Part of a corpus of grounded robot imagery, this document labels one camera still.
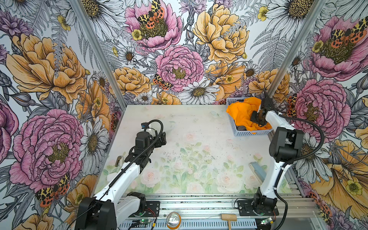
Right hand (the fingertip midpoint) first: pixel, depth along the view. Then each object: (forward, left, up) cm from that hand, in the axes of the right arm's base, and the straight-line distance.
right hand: (254, 121), depth 100 cm
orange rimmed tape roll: (-55, +53, +3) cm, 77 cm away
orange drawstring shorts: (+7, +7, +4) cm, 11 cm away
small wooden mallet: (-54, +27, -7) cm, 61 cm away
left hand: (-16, +63, +6) cm, 66 cm away
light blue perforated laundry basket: (-5, +9, -3) cm, 11 cm away
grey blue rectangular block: (-34, +7, -3) cm, 34 cm away
